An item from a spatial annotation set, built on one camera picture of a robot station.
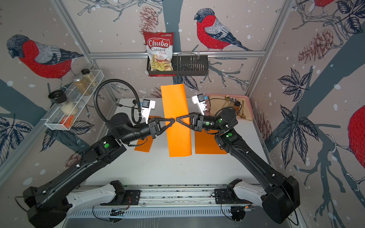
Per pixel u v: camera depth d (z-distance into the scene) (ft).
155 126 1.63
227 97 3.87
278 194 1.22
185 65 3.51
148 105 1.68
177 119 1.81
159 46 2.68
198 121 1.70
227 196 2.39
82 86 2.49
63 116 2.33
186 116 1.81
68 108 2.22
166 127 1.81
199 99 1.78
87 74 2.63
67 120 2.12
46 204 1.23
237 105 3.41
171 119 1.83
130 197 2.39
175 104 1.78
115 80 1.43
